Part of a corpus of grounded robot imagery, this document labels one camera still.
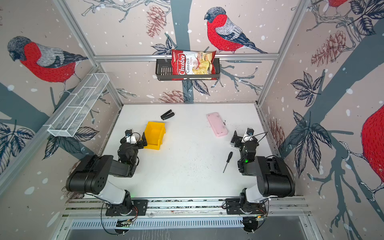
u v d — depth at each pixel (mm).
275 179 450
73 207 752
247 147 695
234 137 835
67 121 714
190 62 876
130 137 769
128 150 687
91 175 454
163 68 951
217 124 1076
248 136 764
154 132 1031
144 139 854
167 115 1104
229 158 901
